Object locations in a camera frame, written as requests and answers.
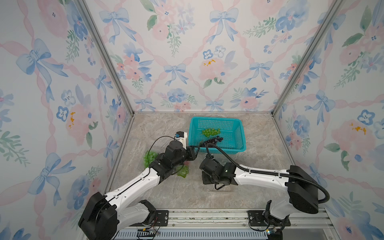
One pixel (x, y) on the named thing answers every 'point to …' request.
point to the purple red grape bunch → (214, 140)
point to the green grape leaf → (184, 172)
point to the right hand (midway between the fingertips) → (196, 174)
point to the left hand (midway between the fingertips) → (199, 147)
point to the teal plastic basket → (232, 130)
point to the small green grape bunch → (209, 132)
